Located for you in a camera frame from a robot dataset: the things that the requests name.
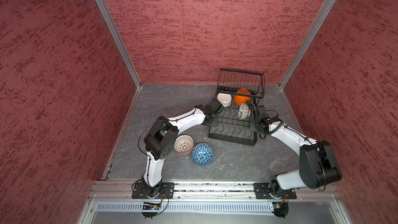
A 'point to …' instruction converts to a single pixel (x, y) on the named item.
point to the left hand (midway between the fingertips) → (211, 124)
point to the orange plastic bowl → (240, 99)
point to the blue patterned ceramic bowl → (202, 154)
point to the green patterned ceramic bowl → (244, 111)
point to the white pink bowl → (225, 98)
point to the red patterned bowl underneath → (185, 153)
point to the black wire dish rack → (230, 128)
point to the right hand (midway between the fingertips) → (255, 128)
